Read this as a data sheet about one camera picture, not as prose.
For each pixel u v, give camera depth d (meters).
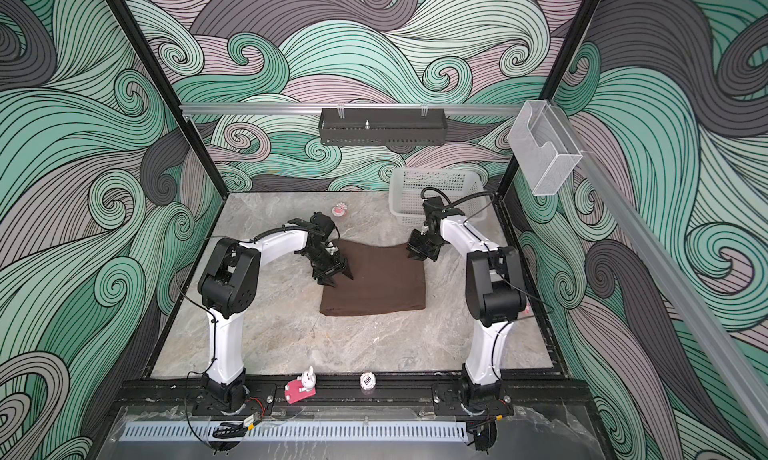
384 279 0.93
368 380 0.71
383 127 0.95
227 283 0.54
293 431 0.70
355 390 0.76
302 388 0.71
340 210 1.11
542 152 0.78
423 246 0.82
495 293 0.51
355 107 0.93
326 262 0.85
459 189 1.18
